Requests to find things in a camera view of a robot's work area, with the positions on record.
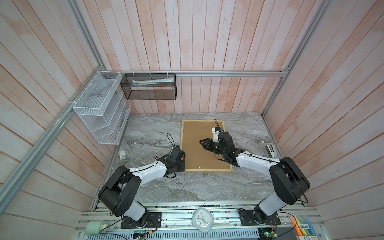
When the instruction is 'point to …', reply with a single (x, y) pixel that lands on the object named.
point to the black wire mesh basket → (149, 86)
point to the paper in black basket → (139, 82)
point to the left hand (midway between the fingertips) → (181, 167)
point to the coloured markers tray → (305, 230)
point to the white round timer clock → (202, 219)
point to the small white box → (122, 155)
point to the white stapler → (272, 151)
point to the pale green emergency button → (93, 227)
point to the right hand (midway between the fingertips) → (200, 141)
